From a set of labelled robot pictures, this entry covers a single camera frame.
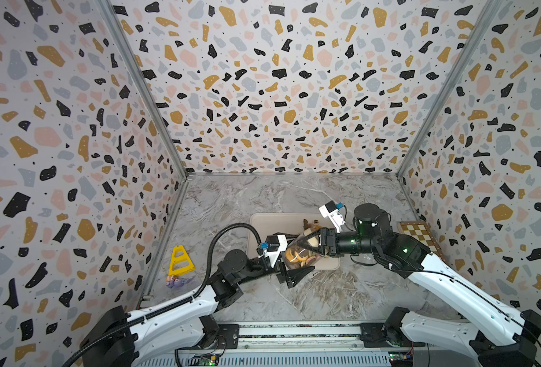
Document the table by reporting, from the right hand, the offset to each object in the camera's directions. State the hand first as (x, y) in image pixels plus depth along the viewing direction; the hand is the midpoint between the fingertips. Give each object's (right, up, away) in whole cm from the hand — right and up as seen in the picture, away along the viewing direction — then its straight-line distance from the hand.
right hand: (305, 248), depth 61 cm
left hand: (+1, -2, +1) cm, 2 cm away
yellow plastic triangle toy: (-47, -13, +29) cm, 57 cm away
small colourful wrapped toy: (-46, -17, +22) cm, 54 cm away
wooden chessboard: (+52, -1, +37) cm, 64 cm away
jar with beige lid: (-2, -2, -2) cm, 3 cm away
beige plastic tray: (-4, +1, +43) cm, 43 cm away
